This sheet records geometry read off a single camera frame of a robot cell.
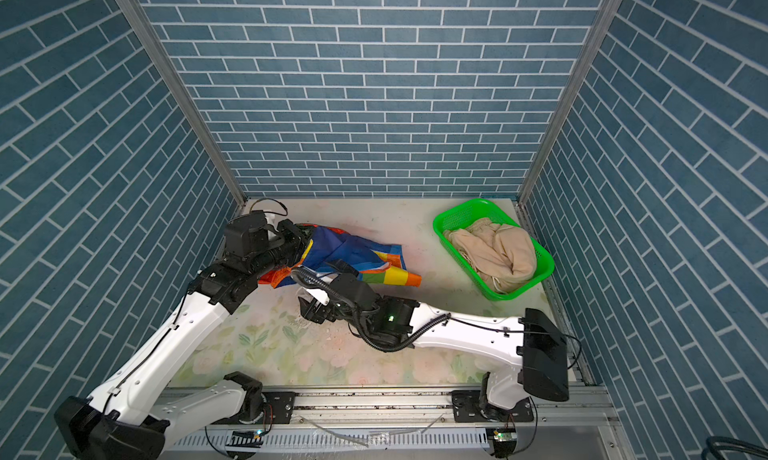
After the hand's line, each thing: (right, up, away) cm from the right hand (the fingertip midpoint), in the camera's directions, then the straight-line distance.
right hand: (312, 273), depth 68 cm
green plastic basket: (+66, -2, +25) cm, 70 cm away
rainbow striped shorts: (+13, 0, +15) cm, 20 cm away
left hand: (+1, +11, +4) cm, 12 cm away
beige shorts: (+53, +2, +28) cm, 60 cm away
